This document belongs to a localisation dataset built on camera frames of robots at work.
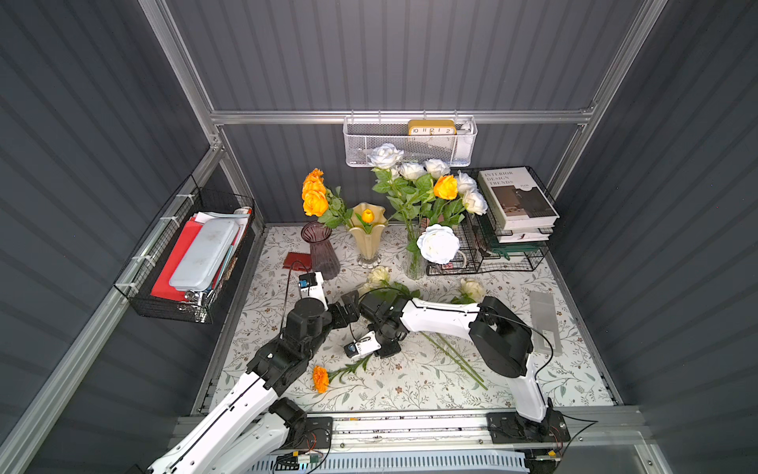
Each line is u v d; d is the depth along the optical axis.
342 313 0.65
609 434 0.74
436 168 0.83
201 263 0.67
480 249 1.11
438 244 0.63
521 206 0.91
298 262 1.05
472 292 0.96
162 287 0.67
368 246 0.96
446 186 0.69
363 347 0.77
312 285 0.63
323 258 0.96
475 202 0.75
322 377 0.79
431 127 0.87
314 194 0.72
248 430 0.48
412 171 0.85
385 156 0.72
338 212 0.82
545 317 0.95
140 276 0.61
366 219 0.78
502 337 0.53
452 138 0.91
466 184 0.80
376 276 0.99
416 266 1.00
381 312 0.70
